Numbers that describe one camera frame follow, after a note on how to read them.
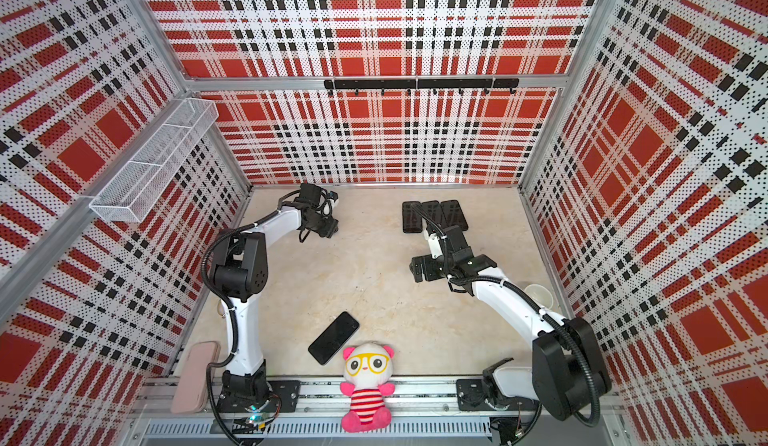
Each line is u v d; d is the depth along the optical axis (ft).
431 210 3.76
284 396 2.41
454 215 3.65
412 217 3.66
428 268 2.46
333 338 2.76
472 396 2.40
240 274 1.88
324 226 3.14
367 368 2.35
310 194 3.06
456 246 2.13
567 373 1.33
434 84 2.94
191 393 2.41
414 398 2.47
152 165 2.45
